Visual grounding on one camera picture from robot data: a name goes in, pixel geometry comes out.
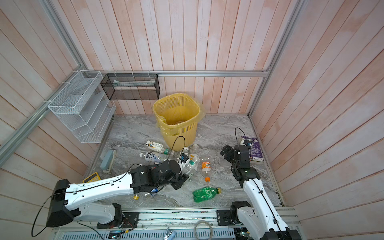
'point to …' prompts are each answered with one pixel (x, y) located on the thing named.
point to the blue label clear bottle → (154, 190)
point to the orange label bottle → (206, 168)
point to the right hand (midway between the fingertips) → (229, 149)
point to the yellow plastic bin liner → (175, 112)
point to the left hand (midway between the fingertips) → (183, 177)
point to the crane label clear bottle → (157, 146)
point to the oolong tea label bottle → (154, 157)
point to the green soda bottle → (205, 193)
